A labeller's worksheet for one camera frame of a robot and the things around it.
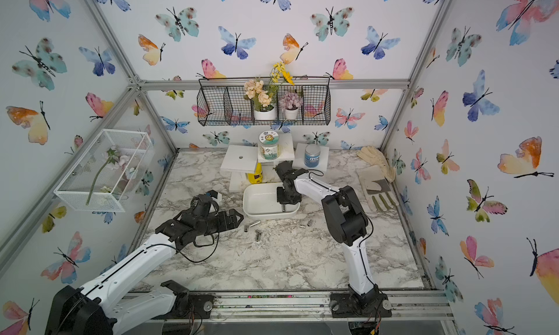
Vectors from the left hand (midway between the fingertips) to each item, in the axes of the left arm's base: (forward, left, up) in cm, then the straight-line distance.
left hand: (237, 217), depth 82 cm
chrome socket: (+1, -2, -11) cm, 11 cm away
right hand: (+14, -18, -9) cm, 24 cm away
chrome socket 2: (-3, -7, -11) cm, 14 cm away
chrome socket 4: (+1, -25, -12) cm, 28 cm away
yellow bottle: (+23, -5, -5) cm, 24 cm away
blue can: (+22, -29, +10) cm, 38 cm away
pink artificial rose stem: (+14, +40, +19) cm, 46 cm away
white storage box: (+13, -7, -11) cm, 18 cm away
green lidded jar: (+20, -13, +17) cm, 29 cm away
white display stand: (+26, +2, +3) cm, 26 cm away
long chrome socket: (+10, -17, -11) cm, 23 cm away
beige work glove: (+40, -66, -12) cm, 78 cm away
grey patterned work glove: (+19, -62, -12) cm, 66 cm away
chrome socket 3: (+3, -28, -12) cm, 31 cm away
